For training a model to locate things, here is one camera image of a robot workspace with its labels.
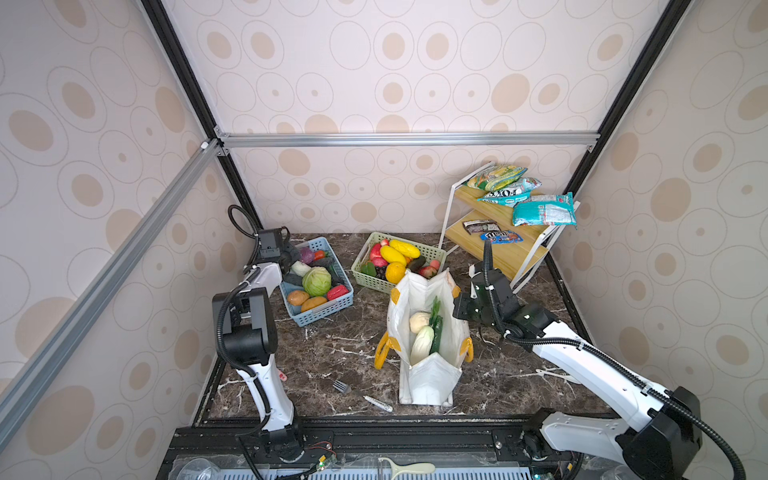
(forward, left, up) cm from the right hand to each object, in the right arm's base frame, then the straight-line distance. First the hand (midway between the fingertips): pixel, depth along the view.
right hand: (454, 299), depth 80 cm
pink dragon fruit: (+28, +22, -14) cm, 38 cm away
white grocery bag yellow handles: (-18, +7, -11) cm, 22 cm away
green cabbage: (+13, +41, -8) cm, 44 cm away
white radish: (+21, +48, -12) cm, 54 cm away
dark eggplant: (+24, +8, -14) cm, 29 cm away
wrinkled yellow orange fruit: (+15, +16, -6) cm, 22 cm away
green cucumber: (-1, +4, -11) cm, 12 cm away
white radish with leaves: (-6, +8, -12) cm, 15 cm away
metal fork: (-17, +31, -18) cm, 40 cm away
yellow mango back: (+28, +11, -11) cm, 32 cm away
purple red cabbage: (+26, +47, -11) cm, 55 cm away
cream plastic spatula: (-35, +11, -18) cm, 41 cm away
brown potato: (+9, +47, -11) cm, 49 cm away
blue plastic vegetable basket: (+17, +34, -12) cm, 40 cm away
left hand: (+25, +48, -3) cm, 54 cm away
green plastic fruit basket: (+29, +2, -13) cm, 32 cm away
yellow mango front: (+26, +17, -12) cm, 33 cm away
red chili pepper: (+12, +35, -12) cm, 39 cm away
